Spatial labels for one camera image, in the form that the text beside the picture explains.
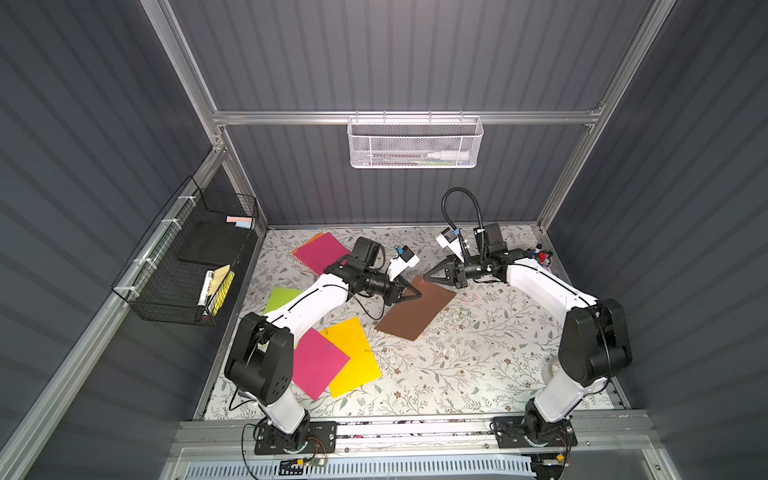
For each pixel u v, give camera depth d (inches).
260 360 17.8
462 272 27.9
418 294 30.4
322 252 46.4
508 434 28.9
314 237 46.9
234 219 33.3
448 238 28.4
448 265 28.8
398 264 28.4
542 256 36.8
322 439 28.7
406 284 30.0
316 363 34.2
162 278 26.6
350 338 36.0
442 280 29.4
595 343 18.7
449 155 36.5
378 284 28.1
